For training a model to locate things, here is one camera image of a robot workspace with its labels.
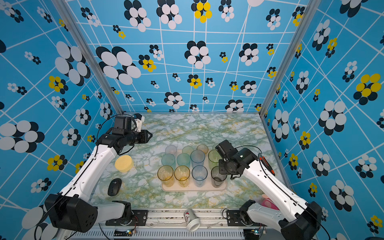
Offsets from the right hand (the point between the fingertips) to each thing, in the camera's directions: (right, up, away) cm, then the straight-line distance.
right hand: (225, 168), depth 76 cm
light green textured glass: (-20, +7, +16) cm, 27 cm away
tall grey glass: (-3, -9, +9) cm, 13 cm away
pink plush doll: (+20, -16, -3) cm, 26 cm away
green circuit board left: (-47, -29, -6) cm, 56 cm away
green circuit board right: (+11, -29, -6) cm, 32 cm away
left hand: (-40, +18, +4) cm, 44 cm away
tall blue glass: (-13, -4, +4) cm, 15 cm away
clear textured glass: (-31, +7, +17) cm, 36 cm away
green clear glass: (-4, +3, +14) cm, 15 cm away
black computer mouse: (-60, -12, +6) cm, 62 cm away
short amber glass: (-11, +8, +19) cm, 23 cm away
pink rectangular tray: (-17, -1, 0) cm, 17 cm away
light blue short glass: (-14, +2, +15) cm, 21 cm away
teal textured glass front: (-32, +2, +13) cm, 34 cm away
